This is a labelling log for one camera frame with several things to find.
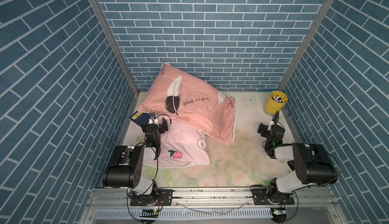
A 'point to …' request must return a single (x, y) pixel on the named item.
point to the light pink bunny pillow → (180, 145)
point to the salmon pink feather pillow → (177, 94)
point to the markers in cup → (278, 99)
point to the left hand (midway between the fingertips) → (159, 118)
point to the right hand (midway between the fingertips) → (272, 125)
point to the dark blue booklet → (140, 118)
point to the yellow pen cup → (276, 102)
